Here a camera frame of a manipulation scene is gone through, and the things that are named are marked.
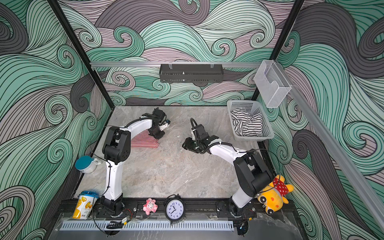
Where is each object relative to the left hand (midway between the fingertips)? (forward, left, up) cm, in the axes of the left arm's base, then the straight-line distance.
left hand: (158, 134), depth 101 cm
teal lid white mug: (-25, +35, +5) cm, 43 cm away
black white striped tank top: (+8, -62, +3) cm, 62 cm away
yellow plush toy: (-40, -62, +7) cm, 74 cm away
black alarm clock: (-45, -15, +2) cm, 47 cm away
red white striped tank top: (-6, +8, +1) cm, 10 cm away
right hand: (-13, -19, +7) cm, 24 cm away
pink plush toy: (-44, -3, +2) cm, 44 cm away
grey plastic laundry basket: (+24, -71, +5) cm, 75 cm away
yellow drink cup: (-43, +28, +4) cm, 51 cm away
